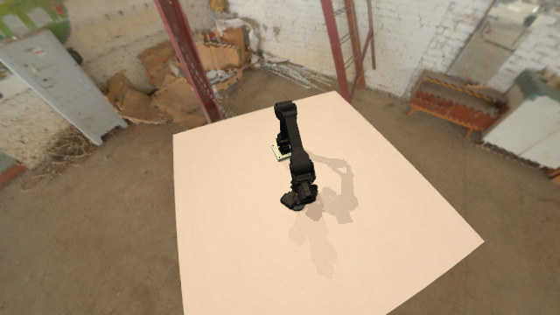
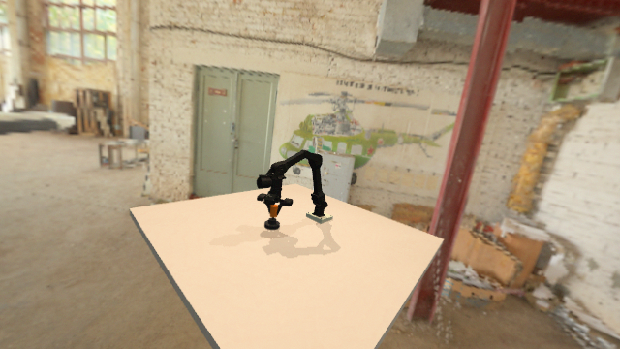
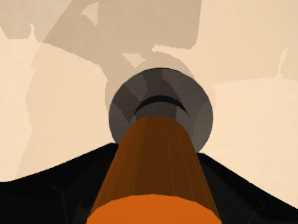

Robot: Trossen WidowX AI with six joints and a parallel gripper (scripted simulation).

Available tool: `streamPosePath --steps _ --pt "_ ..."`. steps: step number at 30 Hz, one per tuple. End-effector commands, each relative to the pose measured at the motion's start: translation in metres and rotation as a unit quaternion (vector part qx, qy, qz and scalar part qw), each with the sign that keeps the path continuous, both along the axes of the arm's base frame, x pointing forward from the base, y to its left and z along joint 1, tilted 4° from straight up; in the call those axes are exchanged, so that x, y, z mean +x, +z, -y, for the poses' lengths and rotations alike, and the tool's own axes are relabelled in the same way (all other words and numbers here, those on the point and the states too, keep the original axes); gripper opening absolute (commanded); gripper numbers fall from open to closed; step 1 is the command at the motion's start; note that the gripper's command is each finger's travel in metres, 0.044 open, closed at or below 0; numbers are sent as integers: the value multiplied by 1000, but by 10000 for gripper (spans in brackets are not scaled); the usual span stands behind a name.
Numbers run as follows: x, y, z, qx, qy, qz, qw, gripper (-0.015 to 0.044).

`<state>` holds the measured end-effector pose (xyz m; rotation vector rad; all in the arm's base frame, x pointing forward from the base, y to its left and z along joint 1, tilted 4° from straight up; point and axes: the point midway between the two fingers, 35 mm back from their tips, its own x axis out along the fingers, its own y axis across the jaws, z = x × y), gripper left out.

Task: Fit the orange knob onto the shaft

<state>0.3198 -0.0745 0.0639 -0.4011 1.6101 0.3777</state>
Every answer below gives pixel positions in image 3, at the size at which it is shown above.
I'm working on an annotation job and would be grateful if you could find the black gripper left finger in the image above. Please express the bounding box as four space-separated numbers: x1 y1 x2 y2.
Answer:
0 141 118 224

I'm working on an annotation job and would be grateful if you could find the orange knob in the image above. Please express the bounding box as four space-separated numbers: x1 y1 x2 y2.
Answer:
86 116 222 224

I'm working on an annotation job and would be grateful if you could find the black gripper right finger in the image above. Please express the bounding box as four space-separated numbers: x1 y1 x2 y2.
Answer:
197 152 298 224

